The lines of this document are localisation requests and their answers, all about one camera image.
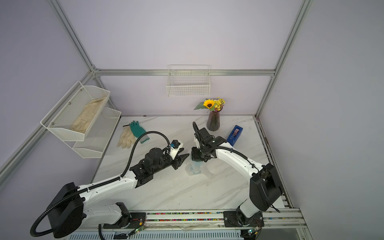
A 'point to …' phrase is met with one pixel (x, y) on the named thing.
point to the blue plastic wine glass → (195, 167)
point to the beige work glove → (127, 138)
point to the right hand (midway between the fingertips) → (195, 158)
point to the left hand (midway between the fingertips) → (185, 152)
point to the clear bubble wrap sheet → (203, 168)
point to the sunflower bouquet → (213, 105)
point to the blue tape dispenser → (234, 135)
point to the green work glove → (138, 131)
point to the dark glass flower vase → (213, 122)
